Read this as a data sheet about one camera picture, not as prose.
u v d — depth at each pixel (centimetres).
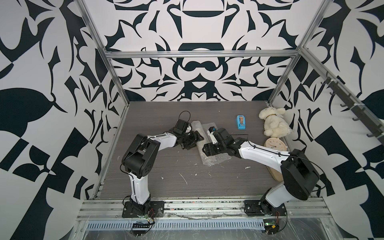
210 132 81
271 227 71
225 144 67
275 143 95
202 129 97
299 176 44
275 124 94
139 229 73
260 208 67
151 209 72
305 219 74
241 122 105
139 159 50
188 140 84
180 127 78
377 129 50
